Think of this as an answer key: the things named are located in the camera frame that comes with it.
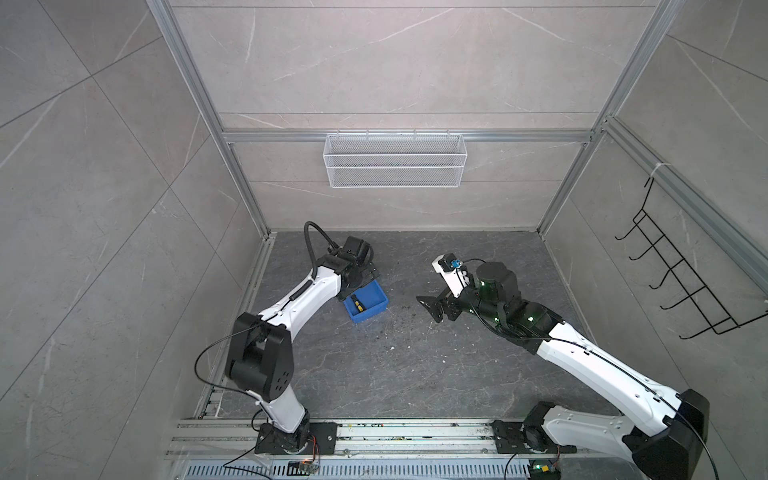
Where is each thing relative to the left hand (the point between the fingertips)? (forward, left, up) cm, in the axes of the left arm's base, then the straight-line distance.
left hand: (363, 272), depth 89 cm
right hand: (-13, -18, +12) cm, 25 cm away
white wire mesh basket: (+36, -11, +15) cm, 40 cm away
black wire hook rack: (-26, -73, +19) cm, 80 cm away
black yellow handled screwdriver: (-5, +2, -12) cm, 13 cm away
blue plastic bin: (-2, -2, -13) cm, 13 cm away
